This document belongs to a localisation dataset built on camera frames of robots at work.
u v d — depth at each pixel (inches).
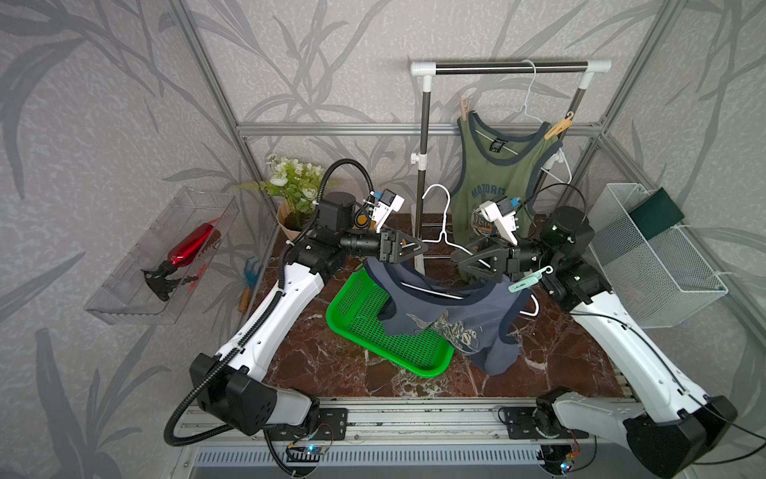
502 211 19.8
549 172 26.9
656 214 29.1
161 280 24.2
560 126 25.3
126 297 23.3
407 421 29.7
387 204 23.5
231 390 15.0
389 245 22.3
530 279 19.0
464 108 32.8
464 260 19.9
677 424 14.4
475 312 21.9
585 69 25.1
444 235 22.4
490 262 20.7
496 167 32.2
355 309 36.9
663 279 23.6
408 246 24.5
